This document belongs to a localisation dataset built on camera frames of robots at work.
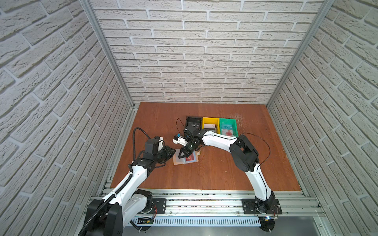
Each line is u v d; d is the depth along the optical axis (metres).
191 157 0.90
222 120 1.03
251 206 0.73
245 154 0.56
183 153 0.81
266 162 0.91
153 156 0.64
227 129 1.03
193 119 1.09
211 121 1.04
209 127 1.03
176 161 0.88
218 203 0.77
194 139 0.74
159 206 0.74
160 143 0.68
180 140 0.85
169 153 0.74
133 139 0.68
